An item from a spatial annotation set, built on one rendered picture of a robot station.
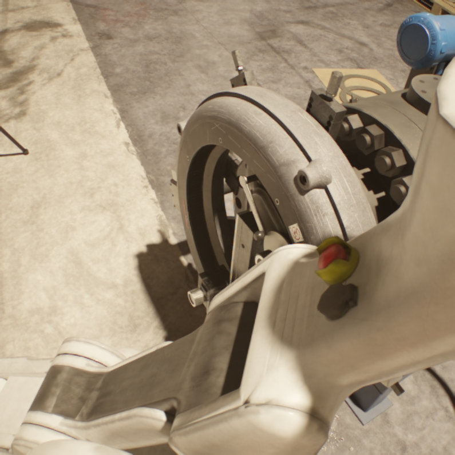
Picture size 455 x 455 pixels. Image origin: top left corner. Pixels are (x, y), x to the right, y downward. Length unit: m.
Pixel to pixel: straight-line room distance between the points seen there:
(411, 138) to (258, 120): 0.40
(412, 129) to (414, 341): 0.83
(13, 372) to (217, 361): 0.70
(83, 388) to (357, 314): 0.57
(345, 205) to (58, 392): 0.59
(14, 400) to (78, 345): 0.28
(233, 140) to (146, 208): 1.17
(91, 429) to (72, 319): 0.99
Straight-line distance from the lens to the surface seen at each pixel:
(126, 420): 0.64
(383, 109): 1.16
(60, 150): 2.43
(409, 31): 1.46
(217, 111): 0.95
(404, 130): 1.10
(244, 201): 1.22
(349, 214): 0.77
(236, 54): 1.11
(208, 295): 1.12
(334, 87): 0.83
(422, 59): 1.44
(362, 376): 0.38
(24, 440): 0.82
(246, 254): 0.97
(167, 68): 3.17
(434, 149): 0.27
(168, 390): 0.56
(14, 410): 1.06
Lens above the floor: 1.41
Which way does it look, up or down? 46 degrees down
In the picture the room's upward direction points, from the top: 7 degrees clockwise
